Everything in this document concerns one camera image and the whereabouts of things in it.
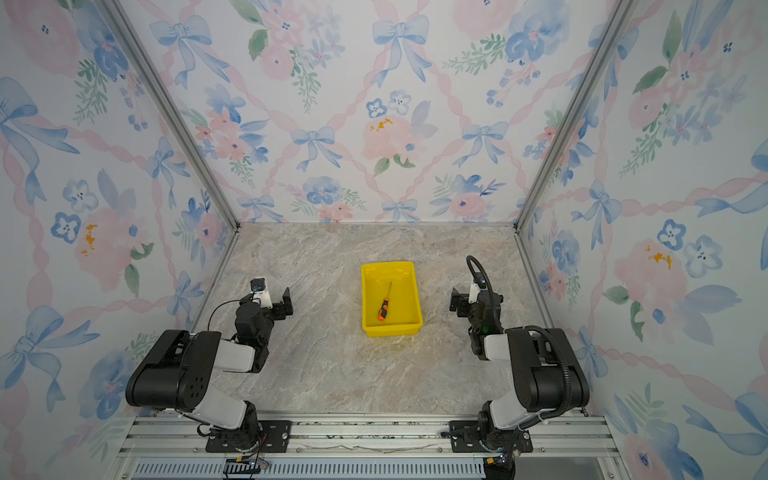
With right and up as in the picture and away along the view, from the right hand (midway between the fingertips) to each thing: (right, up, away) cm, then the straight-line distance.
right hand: (470, 287), depth 94 cm
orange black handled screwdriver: (-27, -7, 0) cm, 28 cm away
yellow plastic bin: (-23, +1, +11) cm, 25 cm away
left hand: (-61, 0, -3) cm, 61 cm away
